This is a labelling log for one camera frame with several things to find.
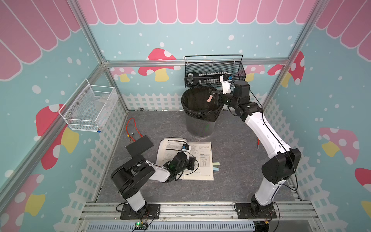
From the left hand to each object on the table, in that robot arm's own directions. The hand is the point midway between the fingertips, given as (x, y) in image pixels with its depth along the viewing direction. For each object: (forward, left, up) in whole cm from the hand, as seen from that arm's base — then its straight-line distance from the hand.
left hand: (196, 161), depth 90 cm
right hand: (+24, -7, +36) cm, 44 cm away
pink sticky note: (+22, -7, +32) cm, 39 cm away
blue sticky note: (-5, -12, 0) cm, 13 cm away
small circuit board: (-34, +28, -4) cm, 44 cm away
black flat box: (+10, +38, -1) cm, 40 cm away
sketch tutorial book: (+8, -4, -1) cm, 9 cm away
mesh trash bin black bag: (+16, -2, +25) cm, 30 cm away
